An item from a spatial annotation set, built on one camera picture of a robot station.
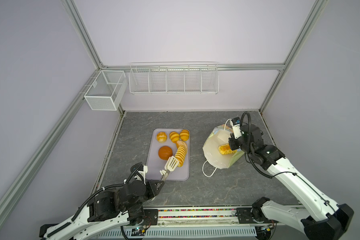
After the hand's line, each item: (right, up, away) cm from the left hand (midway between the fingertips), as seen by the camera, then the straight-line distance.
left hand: (163, 187), depth 66 cm
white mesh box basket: (-44, +50, +33) cm, 74 cm away
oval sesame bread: (+7, +15, +25) cm, 30 cm away
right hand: (+34, +23, +9) cm, 42 cm away
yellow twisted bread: (+9, +21, +36) cm, 43 cm away
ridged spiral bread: (+7, +12, +20) cm, 24 cm away
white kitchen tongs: (+2, +7, +10) cm, 12 cm away
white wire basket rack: (+2, +60, +33) cm, 68 cm away
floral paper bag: (+32, +20, +37) cm, 53 cm away
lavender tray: (-9, +3, +27) cm, 29 cm away
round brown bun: (-3, +11, +27) cm, 29 cm away
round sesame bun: (-7, +20, +35) cm, 40 cm away
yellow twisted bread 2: (+2, +20, +35) cm, 41 cm away
